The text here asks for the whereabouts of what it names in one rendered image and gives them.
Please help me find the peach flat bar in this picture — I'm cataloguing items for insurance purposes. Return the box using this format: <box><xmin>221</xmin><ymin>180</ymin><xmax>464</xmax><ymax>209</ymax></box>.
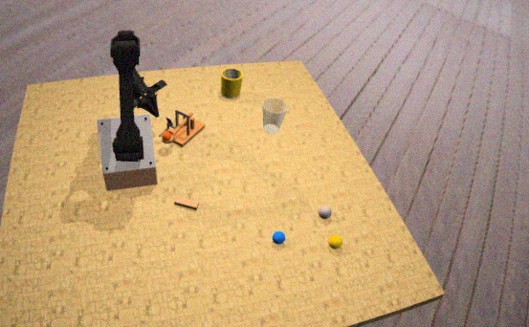
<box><xmin>174</xmin><ymin>196</ymin><xmax>199</xmax><ymax>210</ymax></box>

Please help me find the yellow ball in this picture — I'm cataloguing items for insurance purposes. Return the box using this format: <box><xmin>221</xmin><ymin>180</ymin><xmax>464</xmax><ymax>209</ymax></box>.
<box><xmin>328</xmin><ymin>234</ymin><xmax>342</xmax><ymax>250</ymax></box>

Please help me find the blue ball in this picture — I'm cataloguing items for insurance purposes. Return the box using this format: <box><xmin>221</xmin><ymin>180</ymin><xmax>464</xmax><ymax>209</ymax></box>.
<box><xmin>273</xmin><ymin>230</ymin><xmax>286</xmax><ymax>245</ymax></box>

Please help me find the orange wooden catapult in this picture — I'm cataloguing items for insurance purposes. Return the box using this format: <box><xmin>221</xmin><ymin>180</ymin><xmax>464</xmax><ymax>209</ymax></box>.
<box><xmin>159</xmin><ymin>110</ymin><xmax>206</xmax><ymax>147</ymax></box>

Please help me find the clear plastic cup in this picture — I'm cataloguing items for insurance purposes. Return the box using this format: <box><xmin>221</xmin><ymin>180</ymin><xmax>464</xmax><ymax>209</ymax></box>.
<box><xmin>262</xmin><ymin>98</ymin><xmax>288</xmax><ymax>135</ymax></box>

